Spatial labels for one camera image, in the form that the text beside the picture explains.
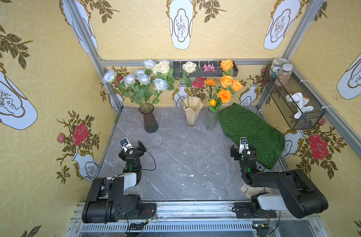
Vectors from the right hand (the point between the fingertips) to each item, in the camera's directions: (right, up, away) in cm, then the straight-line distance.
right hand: (245, 144), depth 91 cm
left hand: (-73, 0, -2) cm, 73 cm away
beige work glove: (-2, -24, -11) cm, 26 cm away
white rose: (-72, +35, -7) cm, 80 cm away
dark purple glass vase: (-61, +13, +9) cm, 63 cm away
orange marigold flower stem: (-23, +37, -4) cm, 44 cm away
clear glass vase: (-19, +16, +7) cm, 26 cm away
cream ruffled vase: (-32, +24, +9) cm, 41 cm away
